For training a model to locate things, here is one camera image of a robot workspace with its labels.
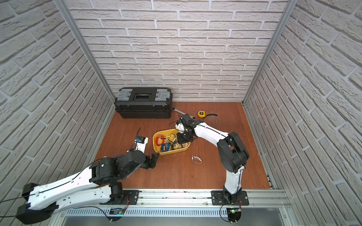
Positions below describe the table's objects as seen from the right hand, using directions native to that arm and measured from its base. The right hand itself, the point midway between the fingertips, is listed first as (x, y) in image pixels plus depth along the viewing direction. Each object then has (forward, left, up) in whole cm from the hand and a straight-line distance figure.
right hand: (181, 141), depth 90 cm
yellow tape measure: (+25, -17, -4) cm, 31 cm away
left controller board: (-35, +35, -6) cm, 50 cm away
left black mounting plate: (-30, +28, -4) cm, 41 cm away
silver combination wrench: (+32, +4, -5) cm, 32 cm away
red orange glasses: (+4, +15, -4) cm, 16 cm away
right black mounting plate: (-33, -19, -5) cm, 38 cm away
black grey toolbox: (+24, +24, +13) cm, 37 cm away
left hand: (-13, +13, +14) cm, 24 cm away
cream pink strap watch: (-11, -10, -3) cm, 15 cm away
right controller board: (-40, -25, -5) cm, 48 cm away
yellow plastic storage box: (-2, +5, -4) cm, 6 cm away
